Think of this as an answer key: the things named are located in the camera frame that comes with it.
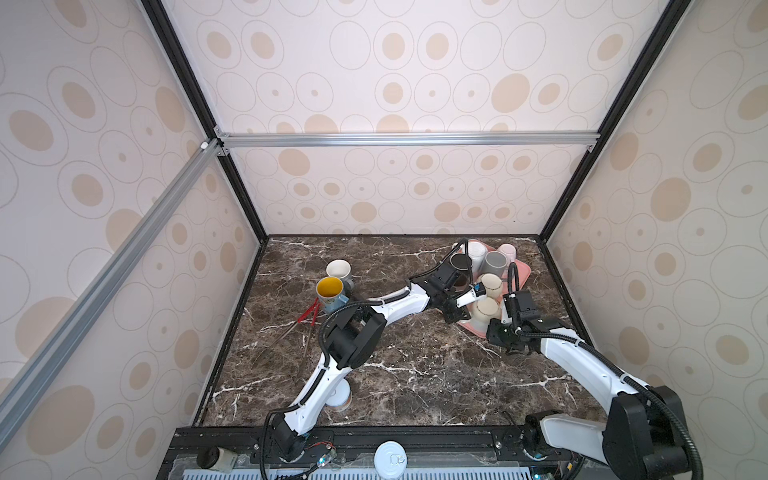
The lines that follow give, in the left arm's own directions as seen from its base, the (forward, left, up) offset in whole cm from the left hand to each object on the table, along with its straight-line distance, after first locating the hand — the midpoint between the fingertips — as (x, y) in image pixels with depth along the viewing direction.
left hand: (477, 309), depth 91 cm
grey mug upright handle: (+15, -7, +4) cm, 17 cm away
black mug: (+17, +2, +1) cm, 17 cm away
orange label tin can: (-25, +39, -1) cm, 47 cm away
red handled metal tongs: (+1, +53, -7) cm, 53 cm away
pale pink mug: (+22, -14, +2) cm, 26 cm away
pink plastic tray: (0, -6, +17) cm, 17 cm away
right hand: (-7, -4, -2) cm, 8 cm away
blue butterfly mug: (+8, +47, -1) cm, 47 cm away
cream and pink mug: (+7, -5, +3) cm, 9 cm away
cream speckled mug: (-1, -1, +2) cm, 3 cm away
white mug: (+23, -4, 0) cm, 24 cm away
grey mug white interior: (+16, +43, 0) cm, 46 cm away
